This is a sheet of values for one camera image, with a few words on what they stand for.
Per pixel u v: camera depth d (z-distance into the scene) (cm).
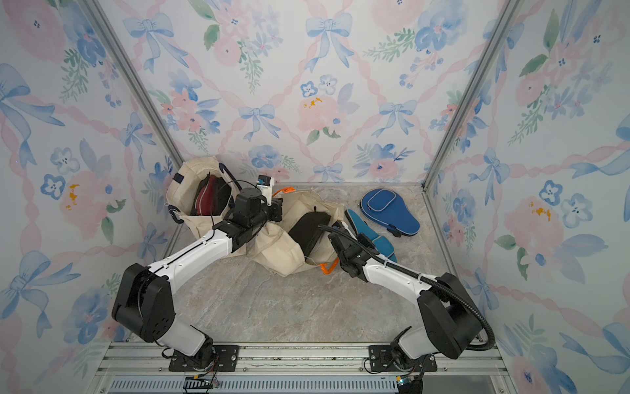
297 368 73
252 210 64
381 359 73
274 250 82
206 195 93
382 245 92
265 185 73
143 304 43
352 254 67
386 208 107
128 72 80
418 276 48
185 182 96
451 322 43
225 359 74
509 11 69
